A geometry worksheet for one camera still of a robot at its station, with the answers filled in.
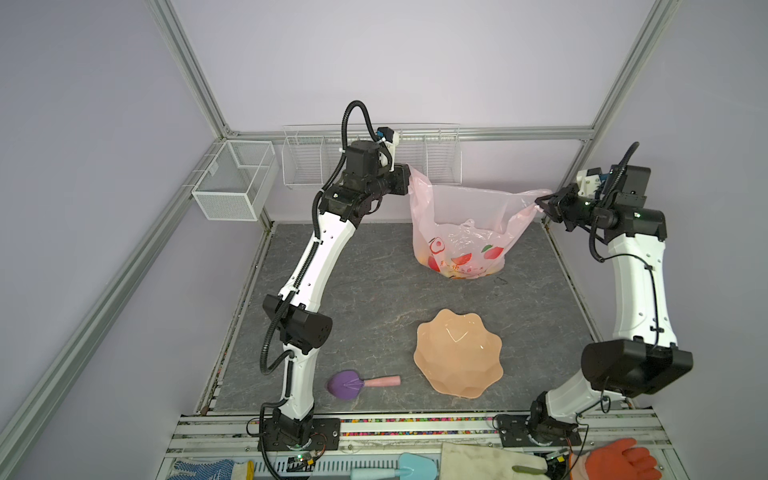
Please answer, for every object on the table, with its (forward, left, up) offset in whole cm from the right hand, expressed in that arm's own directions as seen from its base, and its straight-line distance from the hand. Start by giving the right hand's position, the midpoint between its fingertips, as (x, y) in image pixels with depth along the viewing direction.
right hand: (538, 200), depth 72 cm
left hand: (+6, +30, +5) cm, 31 cm away
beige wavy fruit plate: (-24, +17, -39) cm, 49 cm away
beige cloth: (-50, +20, -38) cm, 66 cm away
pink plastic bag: (0, +17, -12) cm, 20 cm away
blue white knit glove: (-52, +75, -36) cm, 98 cm away
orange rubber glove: (-49, -18, -37) cm, 64 cm away
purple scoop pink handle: (-33, +49, -37) cm, 69 cm away
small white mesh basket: (+27, +90, -14) cm, 95 cm away
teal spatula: (-51, +32, -37) cm, 71 cm away
